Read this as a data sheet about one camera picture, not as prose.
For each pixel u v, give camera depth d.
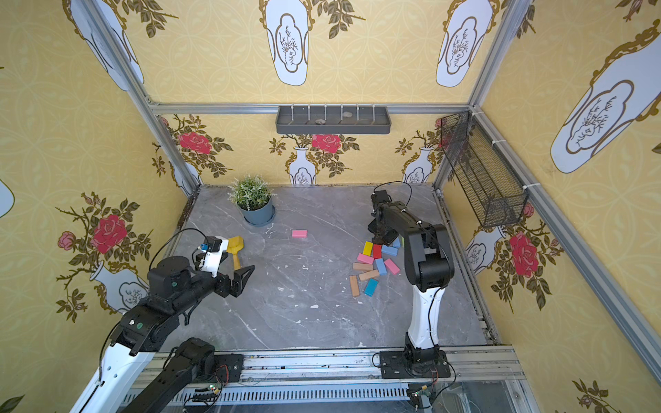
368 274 0.92
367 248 1.00
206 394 0.72
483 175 1.08
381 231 0.86
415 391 0.72
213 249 0.58
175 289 0.51
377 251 0.98
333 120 0.92
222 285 0.60
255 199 0.97
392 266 0.94
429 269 0.55
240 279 0.62
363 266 0.95
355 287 0.90
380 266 0.95
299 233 1.04
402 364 0.72
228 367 0.73
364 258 0.96
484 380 0.78
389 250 0.97
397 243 0.99
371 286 0.90
